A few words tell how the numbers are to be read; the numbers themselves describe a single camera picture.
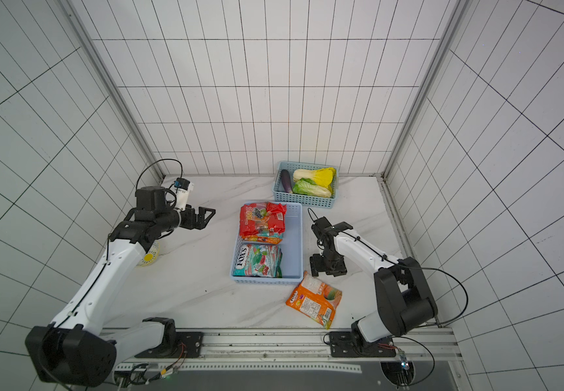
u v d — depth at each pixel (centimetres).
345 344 73
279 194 104
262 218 90
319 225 73
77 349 37
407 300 43
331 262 73
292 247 94
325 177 106
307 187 105
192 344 73
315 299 80
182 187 67
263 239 95
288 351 73
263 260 84
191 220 67
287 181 114
